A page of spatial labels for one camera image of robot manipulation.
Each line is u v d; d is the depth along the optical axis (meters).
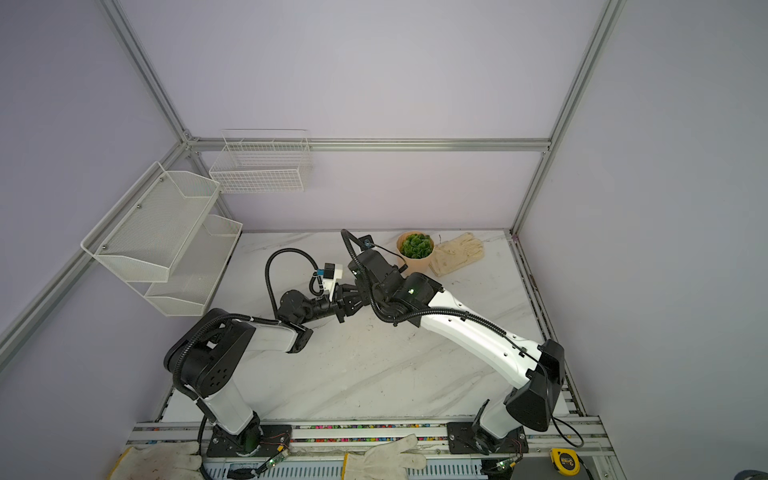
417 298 0.48
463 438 0.73
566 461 0.69
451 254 1.14
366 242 0.61
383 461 0.71
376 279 0.51
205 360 0.48
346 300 0.73
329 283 0.73
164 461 0.70
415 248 1.01
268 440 0.74
